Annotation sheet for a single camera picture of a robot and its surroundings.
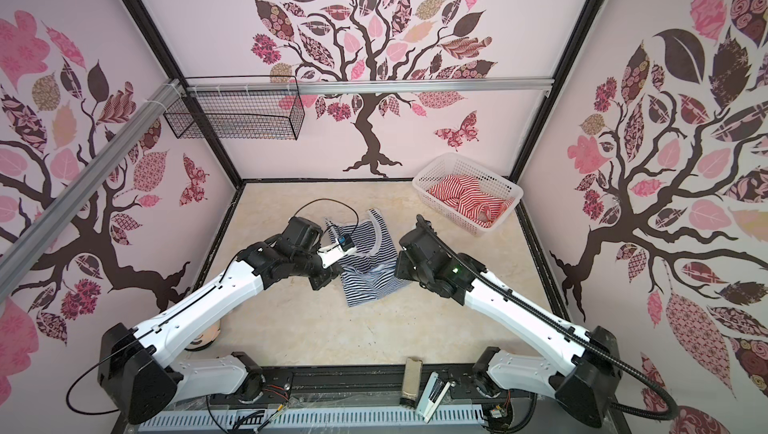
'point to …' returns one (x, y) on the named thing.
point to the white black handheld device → (432, 397)
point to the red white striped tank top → (465, 195)
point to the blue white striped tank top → (369, 270)
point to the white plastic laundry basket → (435, 168)
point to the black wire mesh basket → (247, 107)
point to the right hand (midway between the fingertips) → (399, 258)
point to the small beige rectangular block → (412, 378)
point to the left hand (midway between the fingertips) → (337, 271)
